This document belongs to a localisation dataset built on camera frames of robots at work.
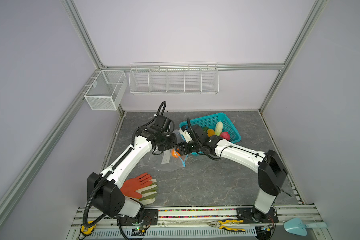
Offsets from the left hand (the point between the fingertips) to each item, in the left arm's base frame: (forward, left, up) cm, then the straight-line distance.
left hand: (176, 146), depth 78 cm
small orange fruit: (-3, +1, -3) cm, 4 cm away
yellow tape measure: (-33, +45, -17) cm, 58 cm away
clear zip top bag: (-1, +6, -14) cm, 16 cm away
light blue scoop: (-37, -54, -17) cm, 68 cm away
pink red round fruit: (+15, -32, -14) cm, 38 cm away
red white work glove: (-15, +21, -19) cm, 32 cm away
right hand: (+2, -1, -5) cm, 6 cm away
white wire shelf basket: (+45, 0, +12) cm, 46 cm away
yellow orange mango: (+18, -23, -14) cm, 32 cm away
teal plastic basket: (-6, -10, +2) cm, 12 cm away
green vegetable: (+22, -20, -16) cm, 34 cm away
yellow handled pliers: (-34, -18, -17) cm, 42 cm away
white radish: (+22, -29, -15) cm, 40 cm away
